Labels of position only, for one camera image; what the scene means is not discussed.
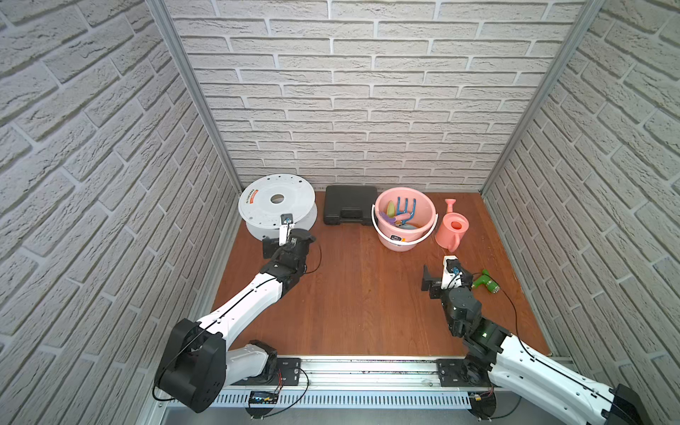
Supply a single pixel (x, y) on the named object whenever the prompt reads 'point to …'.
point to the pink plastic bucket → (393, 238)
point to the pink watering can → (453, 227)
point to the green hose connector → (484, 279)
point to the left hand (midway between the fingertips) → (277, 232)
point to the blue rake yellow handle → (405, 209)
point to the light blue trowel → (406, 227)
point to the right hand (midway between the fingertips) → (443, 266)
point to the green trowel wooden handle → (390, 209)
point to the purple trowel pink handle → (392, 220)
